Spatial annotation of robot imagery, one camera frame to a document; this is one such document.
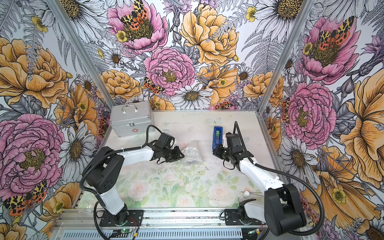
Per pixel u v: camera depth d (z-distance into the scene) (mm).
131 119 964
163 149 750
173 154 833
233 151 669
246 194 781
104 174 477
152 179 871
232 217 738
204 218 760
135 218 739
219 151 776
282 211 411
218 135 1001
